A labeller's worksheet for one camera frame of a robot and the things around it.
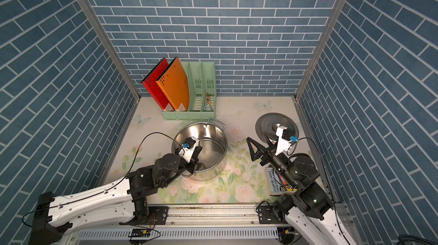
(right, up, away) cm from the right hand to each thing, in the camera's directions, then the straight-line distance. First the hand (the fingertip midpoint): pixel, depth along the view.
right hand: (258, 138), depth 61 cm
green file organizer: (-28, +30, +50) cm, 65 cm away
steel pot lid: (+15, +2, +44) cm, 47 cm away
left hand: (-20, -7, +9) cm, 23 cm away
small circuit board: (-48, -42, +11) cm, 65 cm away
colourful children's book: (+13, -24, +18) cm, 33 cm away
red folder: (-52, +24, +28) cm, 63 cm away
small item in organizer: (-24, +13, +53) cm, 60 cm away
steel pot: (-19, -7, +30) cm, 36 cm away
